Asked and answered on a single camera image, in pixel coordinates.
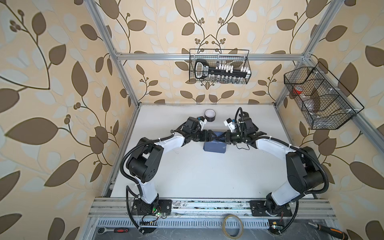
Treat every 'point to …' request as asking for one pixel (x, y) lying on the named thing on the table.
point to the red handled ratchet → (101, 230)
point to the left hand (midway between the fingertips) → (213, 135)
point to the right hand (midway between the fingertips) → (217, 140)
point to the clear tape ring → (241, 230)
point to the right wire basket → (324, 102)
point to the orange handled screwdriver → (330, 231)
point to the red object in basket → (297, 90)
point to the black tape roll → (210, 115)
